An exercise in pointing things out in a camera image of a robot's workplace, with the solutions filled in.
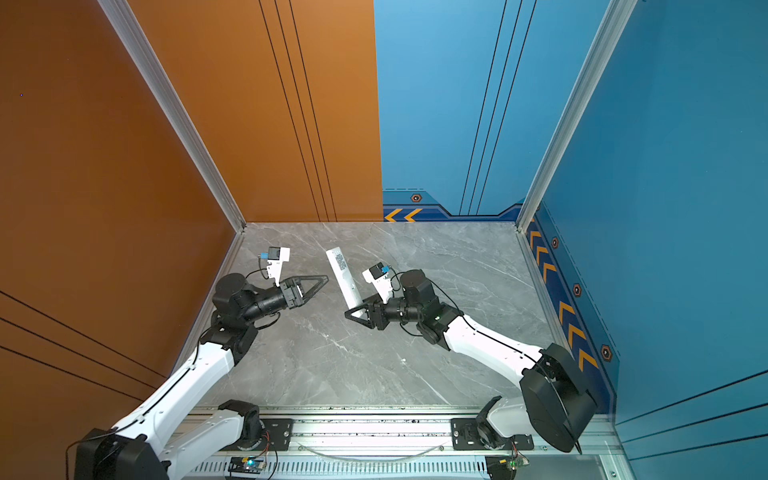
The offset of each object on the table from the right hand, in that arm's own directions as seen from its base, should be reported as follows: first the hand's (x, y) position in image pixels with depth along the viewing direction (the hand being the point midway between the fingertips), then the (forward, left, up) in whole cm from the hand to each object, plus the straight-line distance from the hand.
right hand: (351, 312), depth 73 cm
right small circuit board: (-29, -36, -23) cm, 52 cm away
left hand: (+4, +5, +8) cm, 10 cm away
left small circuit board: (-29, +25, -21) cm, 44 cm away
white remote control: (+4, +1, +7) cm, 8 cm away
